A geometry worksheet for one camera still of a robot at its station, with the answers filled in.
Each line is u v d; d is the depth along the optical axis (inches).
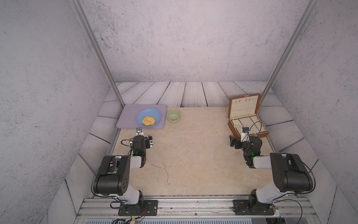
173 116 43.7
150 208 28.7
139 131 31.8
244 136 31.3
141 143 28.6
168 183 32.0
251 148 28.9
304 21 29.3
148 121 42.7
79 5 27.6
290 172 18.4
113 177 17.7
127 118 44.4
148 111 45.2
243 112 42.3
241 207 28.5
